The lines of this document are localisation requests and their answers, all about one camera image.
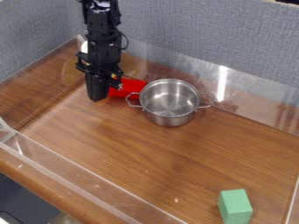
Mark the yellow play-doh can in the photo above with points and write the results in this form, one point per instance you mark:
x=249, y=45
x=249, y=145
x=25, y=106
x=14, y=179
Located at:
x=84, y=47

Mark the green foam block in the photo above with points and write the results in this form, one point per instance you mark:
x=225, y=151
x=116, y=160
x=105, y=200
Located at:
x=234, y=207

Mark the clear acrylic table barrier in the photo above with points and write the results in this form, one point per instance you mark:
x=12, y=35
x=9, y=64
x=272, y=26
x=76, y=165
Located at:
x=108, y=167

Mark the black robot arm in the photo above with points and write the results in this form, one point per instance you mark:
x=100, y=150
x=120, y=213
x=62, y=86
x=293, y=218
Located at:
x=101, y=18

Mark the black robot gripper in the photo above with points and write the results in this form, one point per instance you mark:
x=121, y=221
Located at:
x=98, y=64

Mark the red rectangular block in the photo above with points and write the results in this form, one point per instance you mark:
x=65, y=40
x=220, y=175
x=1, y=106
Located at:
x=130, y=86

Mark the small steel pot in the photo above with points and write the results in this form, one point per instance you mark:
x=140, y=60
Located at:
x=168, y=101

